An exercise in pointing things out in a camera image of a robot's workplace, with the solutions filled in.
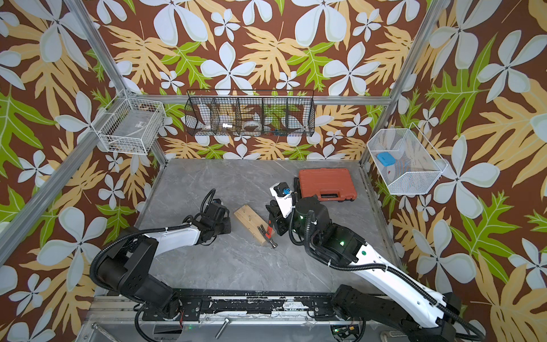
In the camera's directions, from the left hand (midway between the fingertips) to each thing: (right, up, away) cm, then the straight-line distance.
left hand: (228, 221), depth 95 cm
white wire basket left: (-38, +40, -10) cm, 56 cm away
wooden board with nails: (+11, 0, -2) cm, 11 cm away
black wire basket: (+10, +50, +2) cm, 51 cm away
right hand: (+18, +11, -30) cm, 37 cm away
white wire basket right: (+74, +25, -12) cm, 79 cm away
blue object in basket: (+67, +27, -9) cm, 73 cm away
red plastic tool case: (+52, +16, +18) cm, 58 cm away
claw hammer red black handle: (+18, -2, -18) cm, 25 cm away
